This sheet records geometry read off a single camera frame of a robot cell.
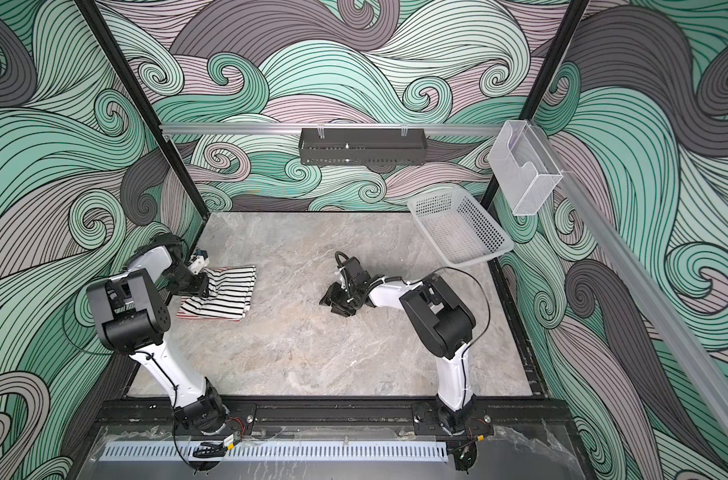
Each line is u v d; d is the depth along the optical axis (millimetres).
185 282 797
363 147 928
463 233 1136
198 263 890
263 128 1901
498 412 752
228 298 896
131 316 510
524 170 779
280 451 697
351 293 748
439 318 504
